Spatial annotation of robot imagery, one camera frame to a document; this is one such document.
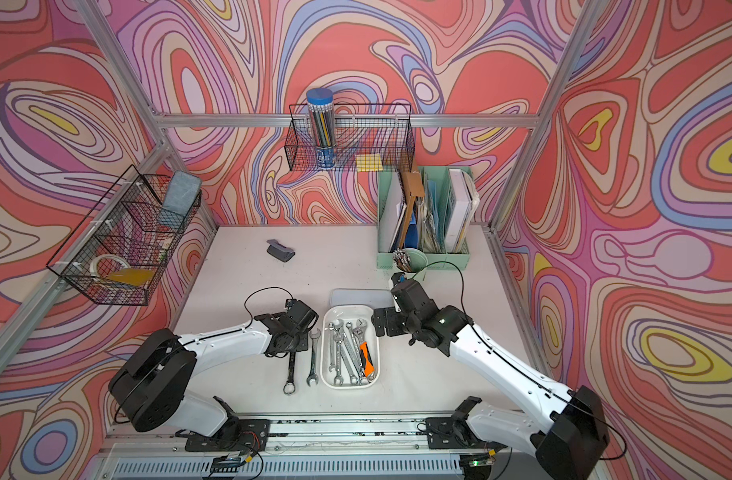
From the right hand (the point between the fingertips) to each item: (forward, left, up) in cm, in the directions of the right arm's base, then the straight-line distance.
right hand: (392, 324), depth 78 cm
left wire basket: (+17, +72, +14) cm, 75 cm away
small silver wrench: (+5, +18, -12) cm, 22 cm away
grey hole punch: (+37, +39, -10) cm, 54 cm away
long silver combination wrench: (-12, +29, -12) cm, 33 cm away
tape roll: (+8, +68, +21) cm, 72 cm away
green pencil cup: (+22, -9, 0) cm, 24 cm away
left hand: (+2, +27, -14) cm, 30 cm away
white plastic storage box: (+11, +13, -13) cm, 21 cm away
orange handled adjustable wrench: (-6, +7, -11) cm, 15 cm away
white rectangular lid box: (+15, +4, -11) cm, 19 cm away
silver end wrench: (-6, +22, -13) cm, 27 cm away
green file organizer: (+34, -15, +10) cm, 38 cm away
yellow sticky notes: (+44, +4, +21) cm, 49 cm away
